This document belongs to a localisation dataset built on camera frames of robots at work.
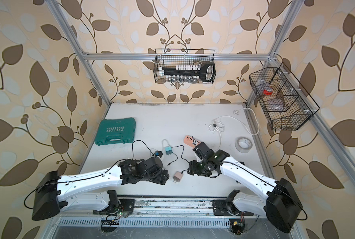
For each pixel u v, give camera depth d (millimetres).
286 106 734
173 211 737
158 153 720
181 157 918
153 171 587
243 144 956
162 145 973
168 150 932
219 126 1054
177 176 829
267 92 807
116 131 990
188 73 848
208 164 587
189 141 964
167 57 912
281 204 394
